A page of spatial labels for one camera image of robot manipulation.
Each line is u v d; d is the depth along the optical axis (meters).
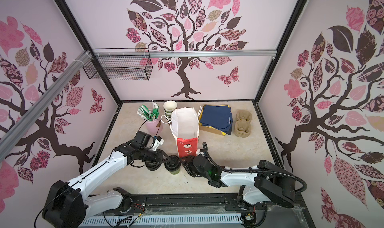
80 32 0.80
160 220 0.70
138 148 0.63
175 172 0.80
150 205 0.75
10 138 0.50
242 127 0.98
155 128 0.96
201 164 0.61
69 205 0.39
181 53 0.93
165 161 0.76
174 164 0.76
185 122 0.93
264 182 0.43
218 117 1.08
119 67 1.22
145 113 0.92
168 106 0.95
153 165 0.84
